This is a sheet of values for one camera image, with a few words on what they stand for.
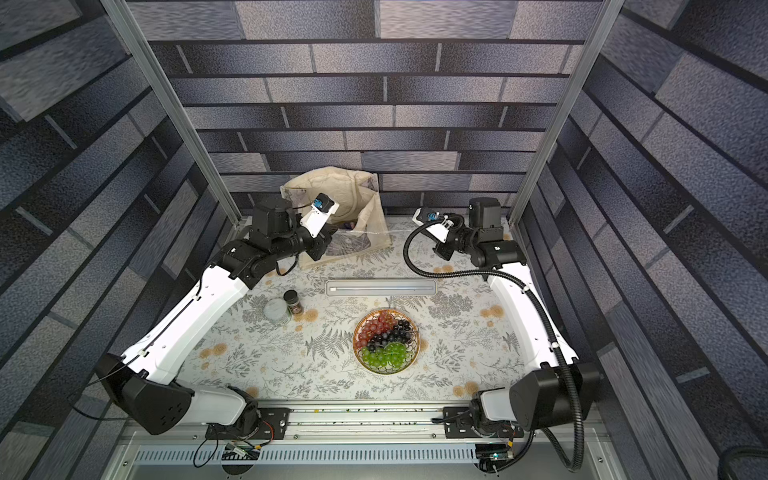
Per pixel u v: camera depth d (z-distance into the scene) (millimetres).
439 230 641
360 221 857
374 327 855
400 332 849
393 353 831
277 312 877
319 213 592
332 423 757
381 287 926
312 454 776
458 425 726
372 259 1067
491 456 702
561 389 387
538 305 449
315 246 637
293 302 878
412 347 851
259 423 725
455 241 633
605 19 705
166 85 830
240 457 724
